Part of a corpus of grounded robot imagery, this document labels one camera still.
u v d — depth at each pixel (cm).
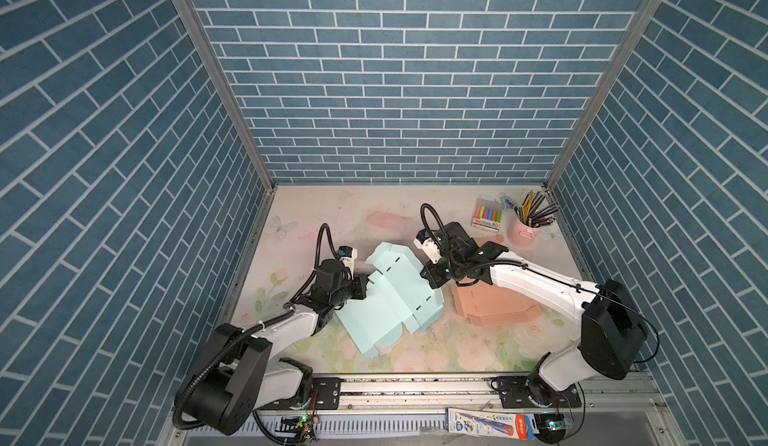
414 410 72
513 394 74
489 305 91
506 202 115
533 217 99
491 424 69
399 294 88
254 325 47
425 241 75
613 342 44
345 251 79
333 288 70
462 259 64
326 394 74
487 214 111
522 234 97
